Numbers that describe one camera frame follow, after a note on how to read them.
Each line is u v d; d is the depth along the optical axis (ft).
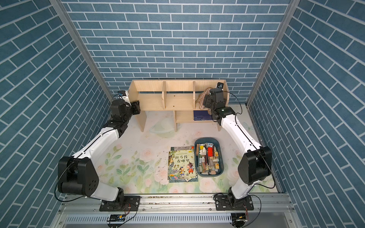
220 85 2.32
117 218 2.35
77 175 1.39
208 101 2.49
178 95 2.99
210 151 2.98
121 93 2.35
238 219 2.31
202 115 3.08
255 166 1.46
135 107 2.49
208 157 2.91
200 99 2.80
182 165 2.84
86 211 2.42
